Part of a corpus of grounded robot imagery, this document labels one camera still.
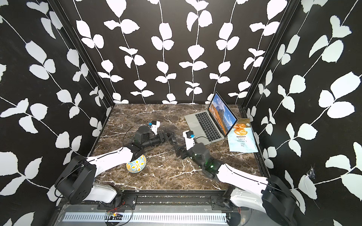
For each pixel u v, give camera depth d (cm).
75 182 43
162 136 73
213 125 107
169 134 79
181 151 67
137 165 86
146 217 70
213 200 75
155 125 79
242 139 98
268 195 41
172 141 79
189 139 65
